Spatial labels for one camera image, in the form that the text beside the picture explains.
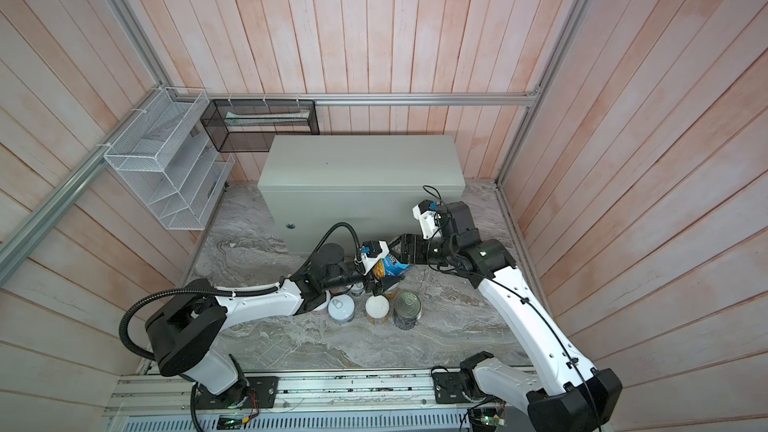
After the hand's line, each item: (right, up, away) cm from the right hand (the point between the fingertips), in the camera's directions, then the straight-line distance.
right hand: (400, 247), depth 73 cm
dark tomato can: (+2, -17, +5) cm, 18 cm away
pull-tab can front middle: (-16, -18, +9) cm, 26 cm away
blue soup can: (-3, -4, -2) cm, 5 cm away
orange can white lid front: (-6, -18, +8) cm, 21 cm away
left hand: (-1, -6, +4) cm, 7 cm away
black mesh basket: (-54, +40, +34) cm, 75 cm away
